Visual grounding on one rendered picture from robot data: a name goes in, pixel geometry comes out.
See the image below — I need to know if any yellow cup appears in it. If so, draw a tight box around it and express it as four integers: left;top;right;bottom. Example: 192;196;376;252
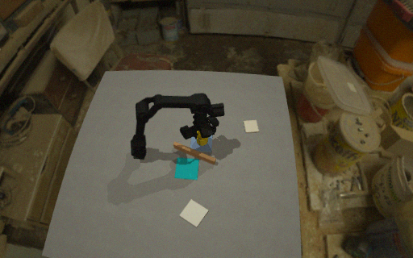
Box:
197;131;208;146

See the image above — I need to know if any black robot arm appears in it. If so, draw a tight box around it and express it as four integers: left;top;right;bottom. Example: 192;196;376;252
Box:
131;93;225;159

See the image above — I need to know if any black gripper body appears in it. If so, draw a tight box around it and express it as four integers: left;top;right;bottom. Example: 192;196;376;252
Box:
180;115;219;139

